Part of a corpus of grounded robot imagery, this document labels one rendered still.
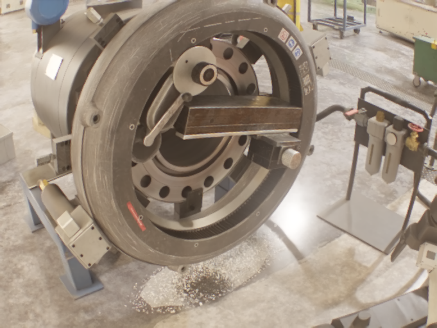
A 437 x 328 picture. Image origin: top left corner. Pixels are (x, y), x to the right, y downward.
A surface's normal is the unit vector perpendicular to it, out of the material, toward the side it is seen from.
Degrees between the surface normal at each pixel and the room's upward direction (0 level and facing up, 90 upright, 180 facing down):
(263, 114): 90
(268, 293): 0
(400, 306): 0
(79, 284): 90
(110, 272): 0
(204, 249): 90
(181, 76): 90
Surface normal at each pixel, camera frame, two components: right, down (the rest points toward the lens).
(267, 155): -0.72, 0.09
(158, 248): 0.67, 0.37
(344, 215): 0.03, -0.88
